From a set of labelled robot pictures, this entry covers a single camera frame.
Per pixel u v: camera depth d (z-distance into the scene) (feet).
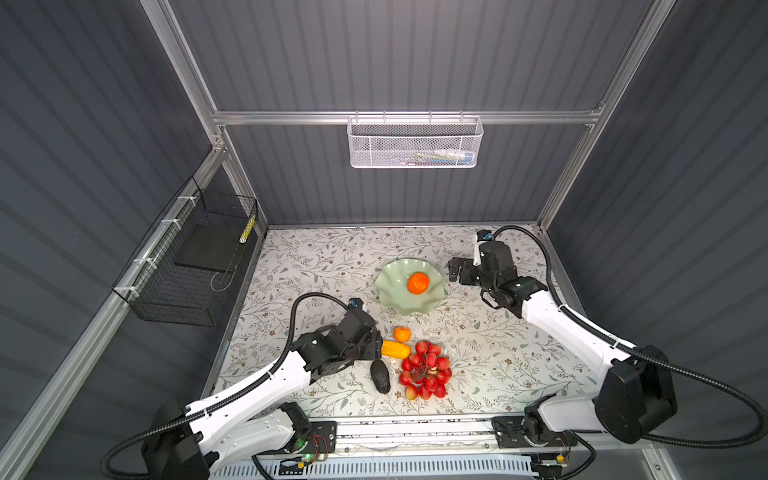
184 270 2.39
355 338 1.93
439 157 3.02
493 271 2.09
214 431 1.35
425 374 2.53
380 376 2.59
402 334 2.86
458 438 2.43
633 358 1.42
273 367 1.60
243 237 2.63
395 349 2.82
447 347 2.90
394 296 3.28
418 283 3.17
